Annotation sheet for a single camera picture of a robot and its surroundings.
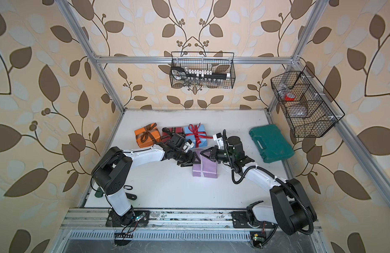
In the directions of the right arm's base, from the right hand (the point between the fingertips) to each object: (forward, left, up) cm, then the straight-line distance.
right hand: (200, 153), depth 80 cm
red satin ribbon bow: (+18, +2, -8) cm, 20 cm away
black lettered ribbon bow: (+21, +21, -7) cm, 31 cm away
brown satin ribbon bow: (+24, +33, -7) cm, 41 cm away
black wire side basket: (+13, -53, +17) cm, 57 cm away
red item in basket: (+22, -47, +15) cm, 54 cm away
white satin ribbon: (-3, 0, -6) cm, 6 cm away
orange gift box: (+20, +28, -9) cm, 35 cm away
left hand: (0, +2, -8) cm, 9 cm away
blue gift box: (+14, -2, -10) cm, 17 cm away
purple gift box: (-4, -5, -8) cm, 10 cm away
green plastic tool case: (+11, -44, -12) cm, 47 cm away
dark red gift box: (+23, +13, -9) cm, 28 cm away
